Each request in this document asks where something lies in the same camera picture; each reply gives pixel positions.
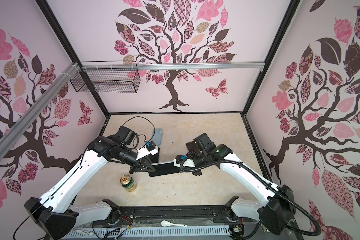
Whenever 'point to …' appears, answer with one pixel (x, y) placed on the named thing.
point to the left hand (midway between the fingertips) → (151, 171)
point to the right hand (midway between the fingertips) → (180, 166)
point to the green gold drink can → (128, 183)
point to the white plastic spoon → (165, 223)
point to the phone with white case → (165, 168)
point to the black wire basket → (106, 76)
